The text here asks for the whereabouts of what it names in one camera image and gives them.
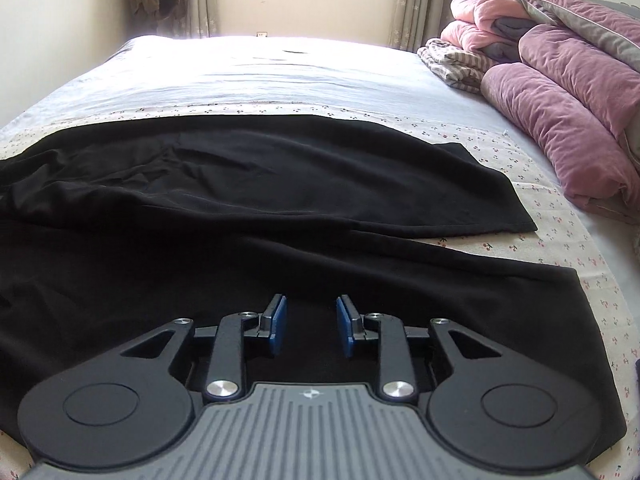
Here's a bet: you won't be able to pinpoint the black pants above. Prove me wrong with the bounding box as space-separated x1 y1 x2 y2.
1 116 626 453

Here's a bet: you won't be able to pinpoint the cherry print white cloth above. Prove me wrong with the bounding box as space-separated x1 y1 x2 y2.
1 102 639 479

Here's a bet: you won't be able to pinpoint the mauve purple quilt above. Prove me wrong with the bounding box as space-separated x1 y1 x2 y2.
451 0 639 223

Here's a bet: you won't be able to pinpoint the light blue bed sheet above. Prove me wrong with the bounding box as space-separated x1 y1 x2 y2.
3 36 639 329

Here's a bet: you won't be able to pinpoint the grey striped folded cloth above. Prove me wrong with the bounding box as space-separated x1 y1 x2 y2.
416 38 497 94

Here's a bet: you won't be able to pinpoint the pink folded blanket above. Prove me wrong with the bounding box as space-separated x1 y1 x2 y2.
440 0 537 63

